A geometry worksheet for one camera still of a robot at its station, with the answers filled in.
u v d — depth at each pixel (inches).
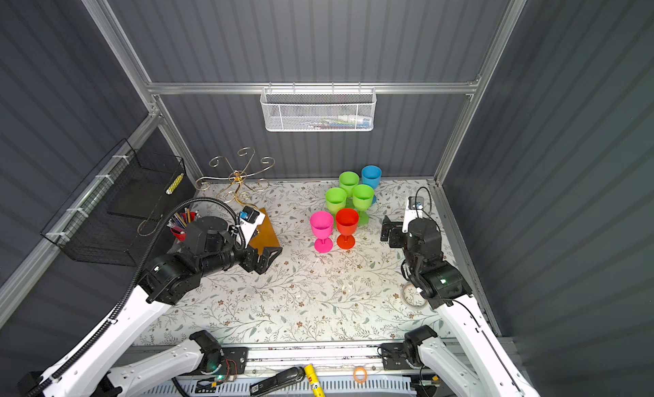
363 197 37.3
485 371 15.6
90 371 14.8
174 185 32.1
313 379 27.4
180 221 35.1
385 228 25.3
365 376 27.8
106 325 15.7
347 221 34.8
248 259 22.8
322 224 36.7
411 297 33.4
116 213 28.7
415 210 22.8
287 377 26.4
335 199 38.4
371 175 40.6
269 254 22.8
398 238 24.8
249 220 22.0
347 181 41.1
